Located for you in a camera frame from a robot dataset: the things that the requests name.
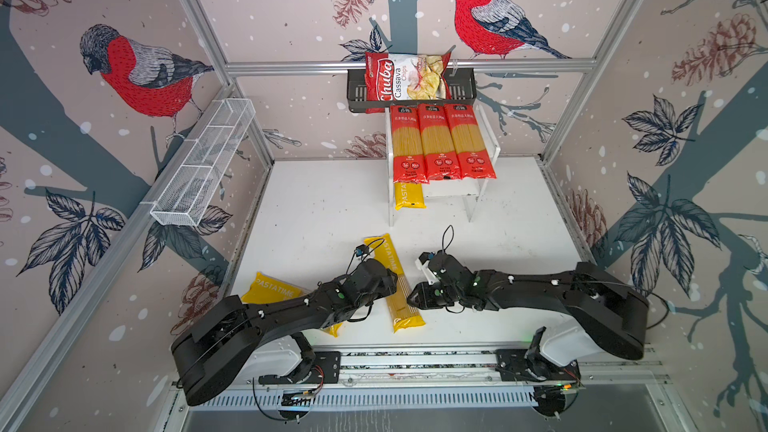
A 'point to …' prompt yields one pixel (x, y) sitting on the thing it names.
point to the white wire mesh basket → (203, 156)
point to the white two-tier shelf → (391, 185)
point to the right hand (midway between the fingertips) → (408, 306)
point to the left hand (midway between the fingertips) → (395, 280)
